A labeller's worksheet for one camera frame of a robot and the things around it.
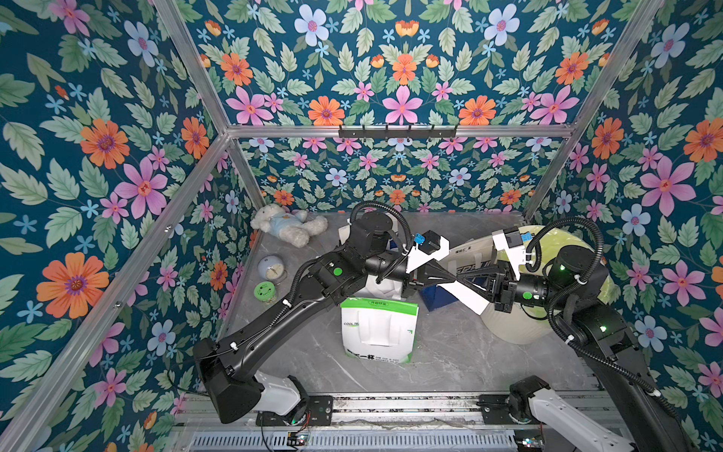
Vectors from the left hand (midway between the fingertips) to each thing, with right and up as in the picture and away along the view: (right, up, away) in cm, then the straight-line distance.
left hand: (453, 279), depth 54 cm
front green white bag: (-15, -16, +18) cm, 28 cm away
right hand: (+3, +1, +1) cm, 3 cm away
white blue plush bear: (-49, +13, +53) cm, 73 cm away
